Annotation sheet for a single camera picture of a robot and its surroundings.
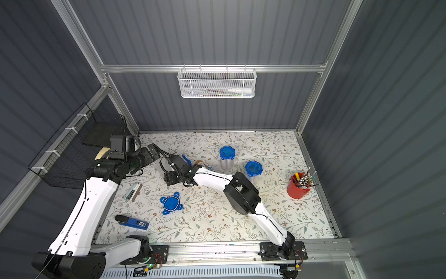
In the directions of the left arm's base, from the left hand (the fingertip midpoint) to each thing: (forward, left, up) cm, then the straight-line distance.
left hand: (152, 155), depth 73 cm
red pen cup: (-8, -65, -12) cm, 66 cm away
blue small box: (-20, +10, -25) cm, 34 cm away
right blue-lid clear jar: (+4, -45, -17) cm, 49 cm away
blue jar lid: (-10, -3, -28) cm, 30 cm away
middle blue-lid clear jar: (+13, -32, -16) cm, 38 cm away
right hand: (+2, -2, -21) cm, 21 cm away
